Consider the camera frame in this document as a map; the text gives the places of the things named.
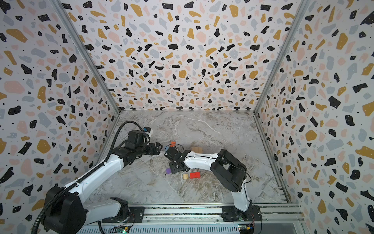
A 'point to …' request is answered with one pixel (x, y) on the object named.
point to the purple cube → (168, 170)
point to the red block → (193, 175)
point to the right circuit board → (246, 228)
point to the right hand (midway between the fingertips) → (173, 165)
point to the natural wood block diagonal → (200, 149)
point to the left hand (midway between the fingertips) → (155, 143)
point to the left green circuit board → (121, 229)
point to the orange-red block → (173, 142)
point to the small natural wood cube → (185, 176)
